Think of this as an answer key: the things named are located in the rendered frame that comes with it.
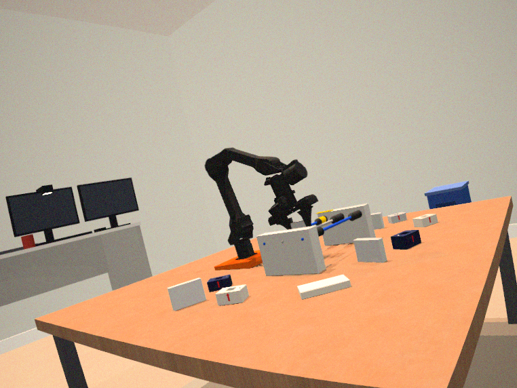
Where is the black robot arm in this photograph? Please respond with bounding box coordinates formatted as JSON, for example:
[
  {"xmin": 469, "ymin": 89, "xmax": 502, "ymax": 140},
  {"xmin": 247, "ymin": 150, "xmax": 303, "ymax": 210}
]
[{"xmin": 204, "ymin": 147, "xmax": 308, "ymax": 260}]

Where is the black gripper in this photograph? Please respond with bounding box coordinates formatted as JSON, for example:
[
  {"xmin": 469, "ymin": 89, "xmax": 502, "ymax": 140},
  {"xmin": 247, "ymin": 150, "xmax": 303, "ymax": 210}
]
[{"xmin": 268, "ymin": 188, "xmax": 319, "ymax": 230}]

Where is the white box with red arrow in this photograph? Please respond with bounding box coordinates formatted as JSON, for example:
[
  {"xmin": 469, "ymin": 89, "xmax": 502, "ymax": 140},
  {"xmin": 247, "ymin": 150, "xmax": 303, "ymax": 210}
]
[{"xmin": 215, "ymin": 284, "xmax": 249, "ymax": 306}]

